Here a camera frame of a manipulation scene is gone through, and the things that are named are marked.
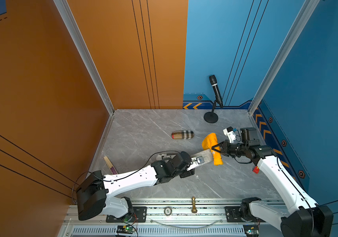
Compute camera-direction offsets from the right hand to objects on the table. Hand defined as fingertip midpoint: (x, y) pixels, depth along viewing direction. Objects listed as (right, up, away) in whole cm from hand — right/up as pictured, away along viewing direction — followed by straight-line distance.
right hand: (213, 148), depth 76 cm
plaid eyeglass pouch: (-15, +5, +26) cm, 31 cm away
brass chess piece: (-10, -31, -2) cm, 33 cm away
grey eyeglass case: (-3, -4, +1) cm, 5 cm away
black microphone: (+6, +41, +21) cm, 46 cm away
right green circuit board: (+17, -39, -5) cm, 43 cm away
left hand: (-11, -6, +2) cm, 13 cm away
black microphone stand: (+9, +18, +39) cm, 43 cm away
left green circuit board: (-44, -39, -5) cm, 59 cm away
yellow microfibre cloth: (-3, +2, +2) cm, 4 cm away
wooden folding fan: (-59, -14, +13) cm, 62 cm away
